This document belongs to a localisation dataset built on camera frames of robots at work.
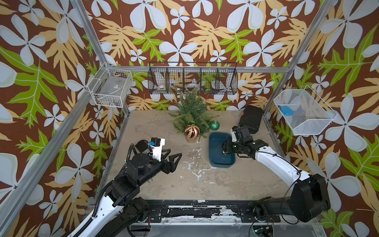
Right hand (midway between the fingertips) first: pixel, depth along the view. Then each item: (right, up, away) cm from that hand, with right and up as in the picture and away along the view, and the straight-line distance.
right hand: (224, 145), depth 87 cm
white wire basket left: (-68, +35, -1) cm, 76 cm away
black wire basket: (-32, +44, +11) cm, 56 cm away
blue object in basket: (+37, +21, 0) cm, 43 cm away
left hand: (-27, 0, -22) cm, 35 cm away
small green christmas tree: (-19, +20, -9) cm, 29 cm away
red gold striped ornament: (-20, +9, -17) cm, 28 cm away
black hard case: (+27, +18, +25) cm, 41 cm away
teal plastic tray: (-3, -10, +8) cm, 13 cm away
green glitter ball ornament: (-8, +12, -10) cm, 17 cm away
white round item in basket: (-20, +38, +12) cm, 45 cm away
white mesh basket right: (+45, +17, -9) cm, 49 cm away
